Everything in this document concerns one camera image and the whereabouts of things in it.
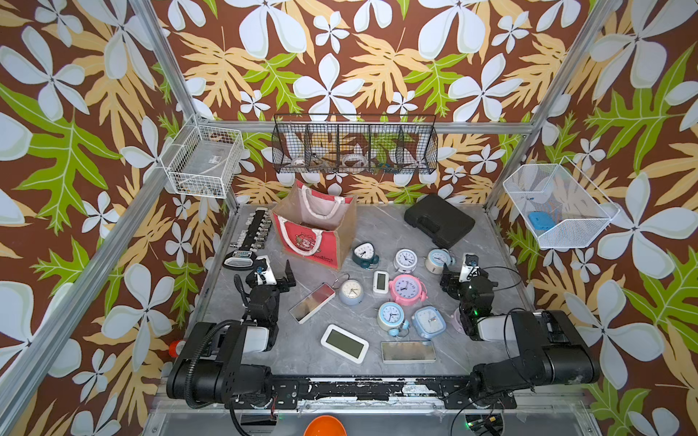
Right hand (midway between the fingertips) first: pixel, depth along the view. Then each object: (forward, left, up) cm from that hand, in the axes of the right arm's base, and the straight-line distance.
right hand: (458, 264), depth 91 cm
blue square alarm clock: (-18, +12, -6) cm, 22 cm away
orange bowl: (-44, +44, -6) cm, 63 cm away
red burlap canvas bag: (+21, +50, -2) cm, 54 cm away
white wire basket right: (+3, -28, +23) cm, 36 cm away
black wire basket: (+38, +35, +23) cm, 56 cm away
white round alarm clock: (+5, +17, -5) cm, 18 cm away
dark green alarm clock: (+7, +32, -4) cm, 33 cm away
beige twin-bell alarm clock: (+5, +6, -5) cm, 9 cm away
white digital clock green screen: (-25, +39, -4) cm, 47 cm away
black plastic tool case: (+25, 0, -4) cm, 25 cm away
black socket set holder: (+16, +76, -8) cm, 78 cm away
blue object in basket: (+6, -22, +16) cm, 28 cm away
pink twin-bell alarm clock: (-7, +17, -6) cm, 19 cm away
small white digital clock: (-4, +26, -6) cm, 27 cm away
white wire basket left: (+23, +84, +27) cm, 91 cm away
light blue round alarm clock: (-17, +25, -5) cm, 30 cm away
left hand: (-1, +62, +4) cm, 62 cm away
